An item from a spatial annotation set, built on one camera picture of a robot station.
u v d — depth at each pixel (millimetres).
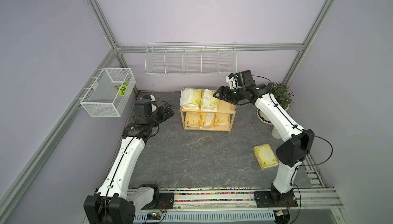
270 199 727
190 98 825
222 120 964
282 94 890
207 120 986
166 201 723
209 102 827
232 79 750
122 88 811
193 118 967
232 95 705
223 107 845
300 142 464
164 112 667
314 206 726
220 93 733
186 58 995
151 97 696
